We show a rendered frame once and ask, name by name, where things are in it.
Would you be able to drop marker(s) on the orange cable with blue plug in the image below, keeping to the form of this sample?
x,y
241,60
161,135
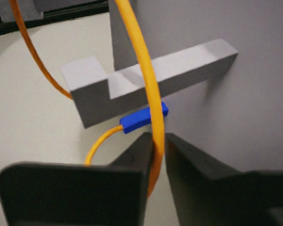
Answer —
x,y
148,75

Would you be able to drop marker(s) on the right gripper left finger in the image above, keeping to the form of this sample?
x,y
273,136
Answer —
x,y
78,194

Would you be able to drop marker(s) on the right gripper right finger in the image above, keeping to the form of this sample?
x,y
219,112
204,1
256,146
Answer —
x,y
204,194

